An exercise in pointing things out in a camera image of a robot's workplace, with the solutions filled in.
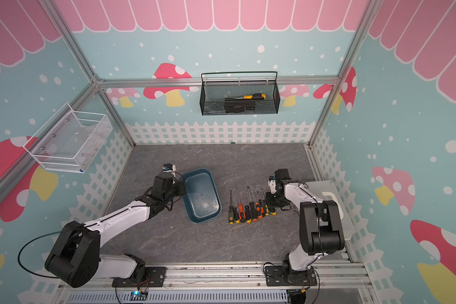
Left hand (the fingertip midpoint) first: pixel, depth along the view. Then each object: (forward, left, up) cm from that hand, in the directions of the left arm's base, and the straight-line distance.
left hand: (184, 184), depth 90 cm
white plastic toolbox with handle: (-4, -66, +2) cm, 66 cm away
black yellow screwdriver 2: (-9, -30, -9) cm, 33 cm away
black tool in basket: (+28, -26, +25) cm, 45 cm away
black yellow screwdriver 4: (-9, -43, -8) cm, 44 cm away
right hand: (-4, -43, -9) cm, 44 cm away
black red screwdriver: (-11, -28, -8) cm, 31 cm away
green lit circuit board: (-43, +13, -13) cm, 47 cm away
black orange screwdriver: (-9, -33, -9) cm, 35 cm away
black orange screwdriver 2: (-7, -36, -9) cm, 37 cm away
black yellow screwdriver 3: (-7, -39, -8) cm, 41 cm away
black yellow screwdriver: (-14, -23, -8) cm, 28 cm away
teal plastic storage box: (-5, -8, -7) cm, 12 cm away
